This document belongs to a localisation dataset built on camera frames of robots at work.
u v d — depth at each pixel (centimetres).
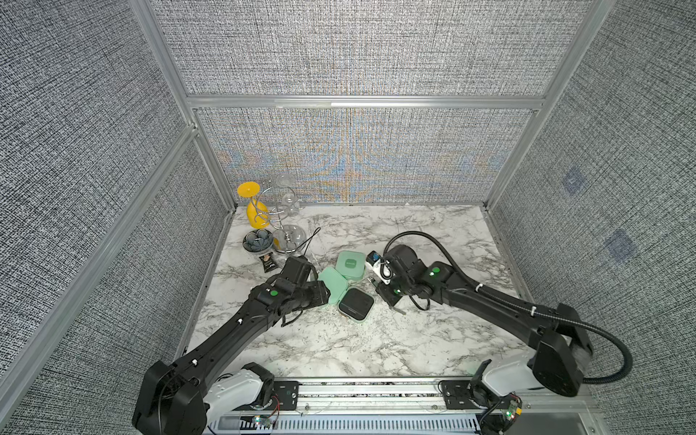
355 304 90
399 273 64
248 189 90
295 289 61
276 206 97
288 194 101
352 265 98
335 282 94
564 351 40
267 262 100
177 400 38
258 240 106
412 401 73
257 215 93
